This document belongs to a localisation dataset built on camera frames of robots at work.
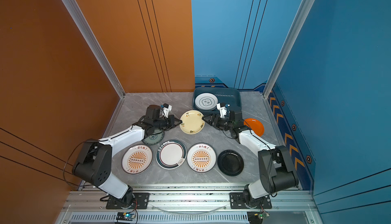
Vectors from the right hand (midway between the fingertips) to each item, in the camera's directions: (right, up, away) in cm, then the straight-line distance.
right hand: (204, 120), depth 84 cm
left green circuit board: (-37, -44, -13) cm, 59 cm away
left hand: (-12, 0, +3) cm, 12 cm away
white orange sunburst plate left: (-39, -23, +3) cm, 45 cm away
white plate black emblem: (+2, +11, +29) cm, 31 cm away
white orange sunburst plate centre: (-2, -22, +3) cm, 22 cm away
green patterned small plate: (-30, -12, +11) cm, 34 cm away
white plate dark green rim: (-19, -21, +6) cm, 29 cm away
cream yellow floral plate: (-7, -1, +3) cm, 8 cm away
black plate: (+15, -24, +3) cm, 29 cm away
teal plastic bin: (+22, +16, +35) cm, 44 cm away
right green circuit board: (+24, -44, -14) cm, 52 cm away
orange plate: (+35, -5, +19) cm, 40 cm away
